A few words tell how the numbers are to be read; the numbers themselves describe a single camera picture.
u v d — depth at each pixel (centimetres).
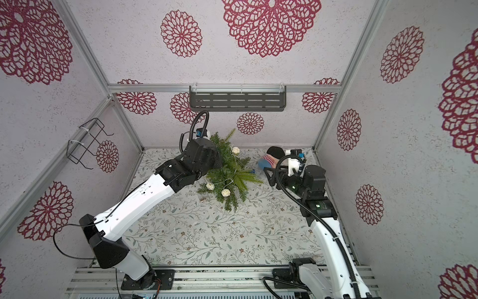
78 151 76
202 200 96
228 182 74
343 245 43
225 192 73
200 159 52
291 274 67
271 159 106
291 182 61
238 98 95
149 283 70
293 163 61
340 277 40
